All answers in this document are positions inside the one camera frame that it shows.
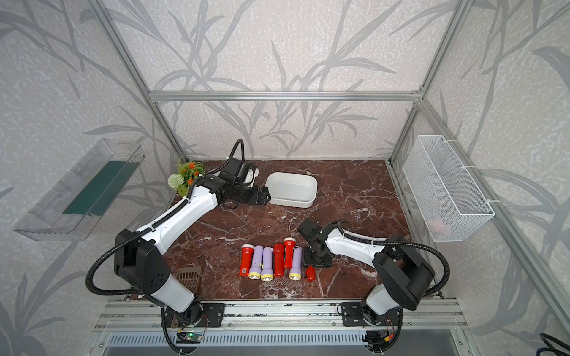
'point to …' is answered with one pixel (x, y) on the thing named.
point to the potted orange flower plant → (187, 172)
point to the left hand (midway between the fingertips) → (262, 197)
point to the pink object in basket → (436, 225)
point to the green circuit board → (188, 337)
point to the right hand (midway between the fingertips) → (308, 264)
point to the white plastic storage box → (292, 190)
